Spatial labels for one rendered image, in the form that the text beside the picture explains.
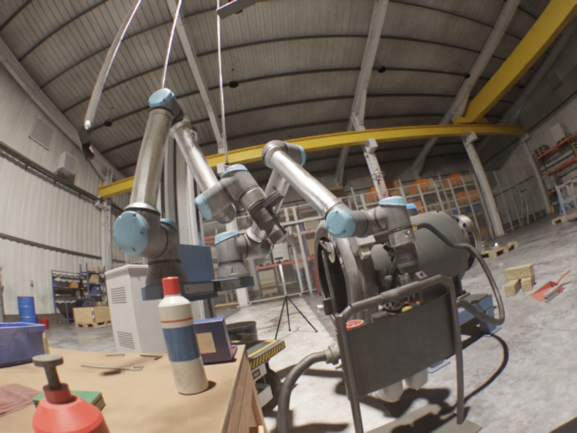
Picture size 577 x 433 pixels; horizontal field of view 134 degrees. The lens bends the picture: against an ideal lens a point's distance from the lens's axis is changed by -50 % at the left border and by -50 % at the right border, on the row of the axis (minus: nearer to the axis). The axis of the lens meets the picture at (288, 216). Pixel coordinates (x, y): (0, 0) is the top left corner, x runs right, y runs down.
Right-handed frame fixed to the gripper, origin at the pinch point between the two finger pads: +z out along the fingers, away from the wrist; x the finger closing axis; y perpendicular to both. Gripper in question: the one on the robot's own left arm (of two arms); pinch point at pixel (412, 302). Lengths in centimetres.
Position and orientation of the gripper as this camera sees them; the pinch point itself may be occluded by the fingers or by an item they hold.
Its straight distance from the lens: 90.8
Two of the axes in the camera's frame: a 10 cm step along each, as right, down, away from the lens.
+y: 1.1, -2.7, -9.6
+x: 9.8, -1.6, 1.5
